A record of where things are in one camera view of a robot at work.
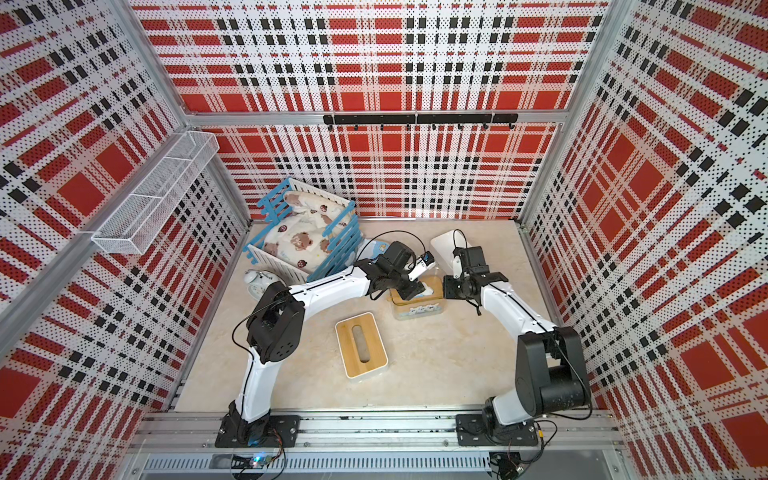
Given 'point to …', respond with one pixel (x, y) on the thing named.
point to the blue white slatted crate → (344, 243)
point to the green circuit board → (259, 461)
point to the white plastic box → (445, 244)
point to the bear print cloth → (298, 239)
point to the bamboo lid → (435, 282)
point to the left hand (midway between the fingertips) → (420, 279)
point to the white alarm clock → (257, 282)
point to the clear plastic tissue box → (428, 303)
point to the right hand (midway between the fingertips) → (451, 286)
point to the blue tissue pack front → (427, 292)
